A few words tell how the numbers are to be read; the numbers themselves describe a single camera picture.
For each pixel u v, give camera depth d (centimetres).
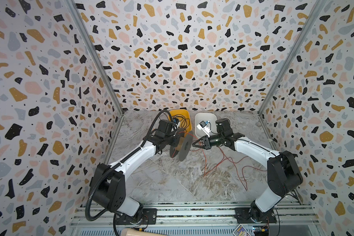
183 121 114
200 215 76
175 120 76
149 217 73
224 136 70
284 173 46
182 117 117
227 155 97
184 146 88
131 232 69
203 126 76
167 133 66
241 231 69
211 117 114
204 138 76
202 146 78
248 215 74
